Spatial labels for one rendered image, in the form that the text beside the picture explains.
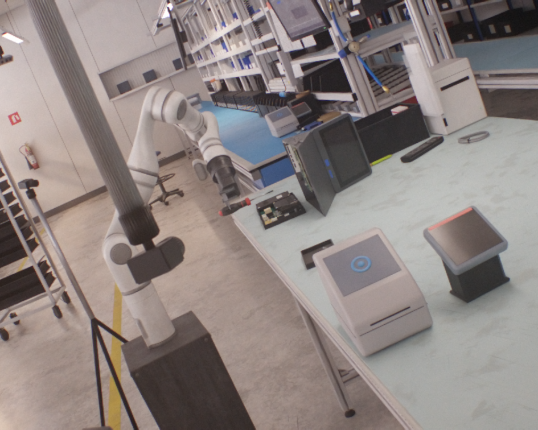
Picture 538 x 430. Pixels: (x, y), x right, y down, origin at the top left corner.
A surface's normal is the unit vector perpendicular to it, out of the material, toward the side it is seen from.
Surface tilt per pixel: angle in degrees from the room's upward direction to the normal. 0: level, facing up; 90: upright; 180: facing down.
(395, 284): 41
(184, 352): 90
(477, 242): 32
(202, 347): 90
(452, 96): 90
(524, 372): 0
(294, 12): 101
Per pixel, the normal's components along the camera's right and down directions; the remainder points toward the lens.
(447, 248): -0.20, -0.69
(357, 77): 0.21, 0.15
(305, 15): -0.65, 0.60
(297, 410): -0.37, -0.90
